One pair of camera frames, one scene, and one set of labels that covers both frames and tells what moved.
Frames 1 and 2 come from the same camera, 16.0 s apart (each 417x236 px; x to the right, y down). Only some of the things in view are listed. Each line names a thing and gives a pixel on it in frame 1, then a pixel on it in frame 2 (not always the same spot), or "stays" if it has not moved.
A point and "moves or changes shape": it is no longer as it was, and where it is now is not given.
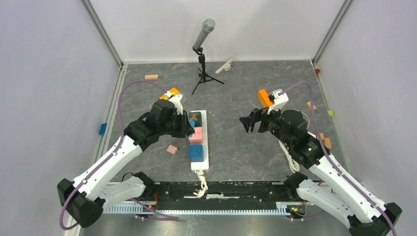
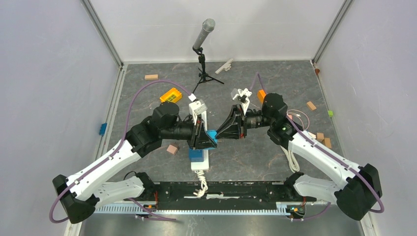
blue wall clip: (103, 129) stays
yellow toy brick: (173, 91) stays
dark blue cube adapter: (196, 153) stays
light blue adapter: (192, 123) moves or changes shape
